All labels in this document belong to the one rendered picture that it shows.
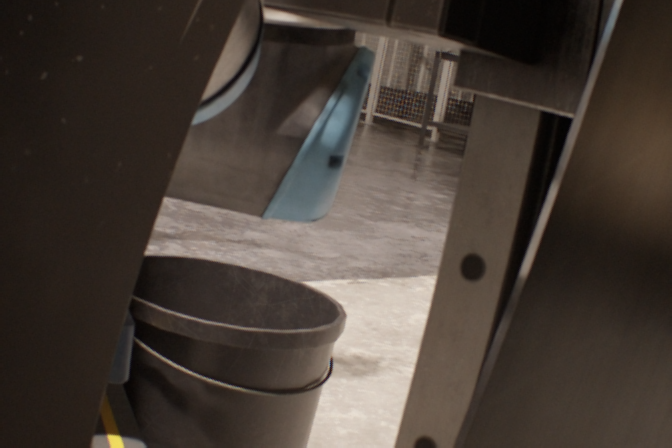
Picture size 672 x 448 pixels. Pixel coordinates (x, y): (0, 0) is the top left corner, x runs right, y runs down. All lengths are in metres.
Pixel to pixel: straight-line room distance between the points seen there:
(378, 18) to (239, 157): 0.44
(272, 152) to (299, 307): 0.63
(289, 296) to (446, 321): 0.98
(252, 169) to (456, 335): 0.39
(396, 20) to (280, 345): 0.83
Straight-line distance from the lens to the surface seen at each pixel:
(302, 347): 1.13
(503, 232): 0.37
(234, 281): 1.38
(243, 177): 0.75
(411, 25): 0.30
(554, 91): 0.35
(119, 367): 0.83
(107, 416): 0.90
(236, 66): 0.49
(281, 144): 0.73
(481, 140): 0.37
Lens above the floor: 0.68
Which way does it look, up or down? 8 degrees down
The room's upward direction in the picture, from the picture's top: 11 degrees clockwise
